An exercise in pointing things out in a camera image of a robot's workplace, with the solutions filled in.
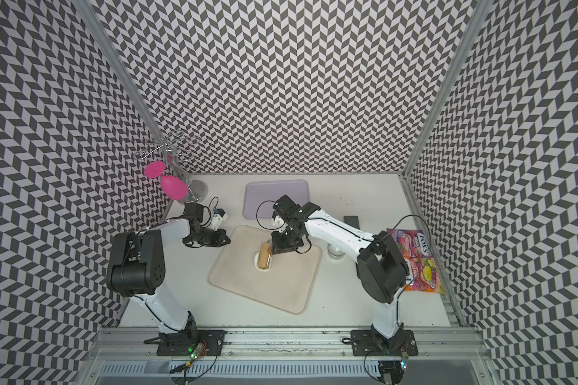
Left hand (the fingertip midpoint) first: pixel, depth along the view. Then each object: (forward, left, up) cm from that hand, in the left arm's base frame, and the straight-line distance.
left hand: (227, 242), depth 95 cm
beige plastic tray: (-16, -25, +1) cm, 30 cm away
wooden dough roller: (-6, -16, +4) cm, 18 cm away
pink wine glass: (+15, +20, +16) cm, 30 cm away
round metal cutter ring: (-4, -43, -1) cm, 43 cm away
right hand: (-10, -23, +9) cm, 26 cm away
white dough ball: (-10, -14, +3) cm, 17 cm away
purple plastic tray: (+26, -10, -2) cm, 28 cm away
